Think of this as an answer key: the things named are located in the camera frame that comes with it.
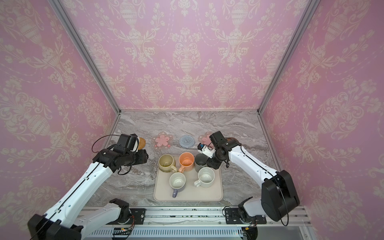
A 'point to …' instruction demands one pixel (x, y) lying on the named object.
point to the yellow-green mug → (166, 163)
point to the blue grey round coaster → (186, 141)
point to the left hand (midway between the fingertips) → (145, 157)
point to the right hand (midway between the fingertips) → (212, 159)
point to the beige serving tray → (163, 192)
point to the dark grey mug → (200, 161)
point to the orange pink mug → (186, 161)
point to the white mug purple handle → (177, 181)
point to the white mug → (206, 177)
